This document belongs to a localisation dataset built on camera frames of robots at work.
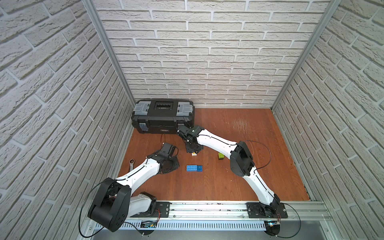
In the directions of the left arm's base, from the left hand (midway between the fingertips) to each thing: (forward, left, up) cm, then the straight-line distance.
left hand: (178, 163), depth 87 cm
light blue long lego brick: (-3, -8, -2) cm, 8 cm away
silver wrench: (+2, +30, -3) cm, 30 cm away
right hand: (+9, -10, +1) cm, 13 cm away
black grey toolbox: (+25, +12, +14) cm, 31 cm away
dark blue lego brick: (-2, -13, -2) cm, 13 cm away
